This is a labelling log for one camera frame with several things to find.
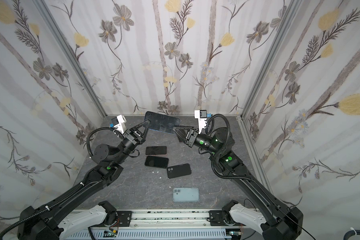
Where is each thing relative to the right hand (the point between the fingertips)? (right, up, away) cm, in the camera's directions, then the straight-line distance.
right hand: (173, 129), depth 54 cm
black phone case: (-1, -26, +36) cm, 44 cm away
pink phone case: (-14, -17, +44) cm, 49 cm away
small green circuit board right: (+29, -50, +16) cm, 60 cm away
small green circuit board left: (-34, -51, +18) cm, 64 cm away
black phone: (-13, -21, +41) cm, 48 cm away
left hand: (-10, +3, +2) cm, 11 cm away
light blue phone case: (+5, -37, +28) cm, 47 cm away
